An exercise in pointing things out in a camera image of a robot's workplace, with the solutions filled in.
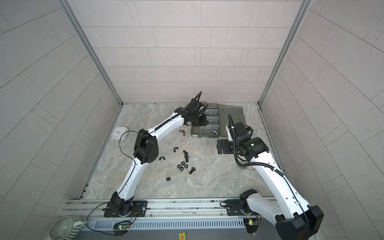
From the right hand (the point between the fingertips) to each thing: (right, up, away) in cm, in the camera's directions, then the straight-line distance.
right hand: (224, 145), depth 75 cm
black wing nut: (-28, -6, +17) cm, 33 cm away
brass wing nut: (-24, +5, +24) cm, 34 cm away
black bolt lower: (-17, -16, +8) cm, 24 cm away
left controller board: (-47, -34, -10) cm, 58 cm away
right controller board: (+12, -35, -7) cm, 37 cm away
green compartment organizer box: (0, +15, +32) cm, 35 cm away
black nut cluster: (-23, -15, +10) cm, 29 cm away
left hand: (-4, +12, +18) cm, 23 cm away
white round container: (-66, +5, +22) cm, 69 cm away
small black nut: (-29, -19, +5) cm, 35 cm away
